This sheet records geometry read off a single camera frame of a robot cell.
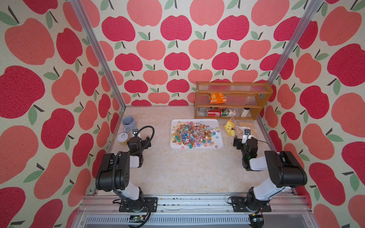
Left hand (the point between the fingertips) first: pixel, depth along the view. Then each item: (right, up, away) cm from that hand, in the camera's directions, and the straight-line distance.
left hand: (141, 138), depth 95 cm
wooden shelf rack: (+70, +29, +23) cm, 79 cm away
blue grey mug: (-10, +10, +4) cm, 15 cm away
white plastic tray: (+54, -1, +6) cm, 54 cm away
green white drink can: (+63, +18, +13) cm, 67 cm away
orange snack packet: (+53, +29, +6) cm, 61 cm away
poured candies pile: (+35, +3, +3) cm, 36 cm away
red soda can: (+52, +18, +13) cm, 57 cm away
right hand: (+71, 0, -2) cm, 71 cm away
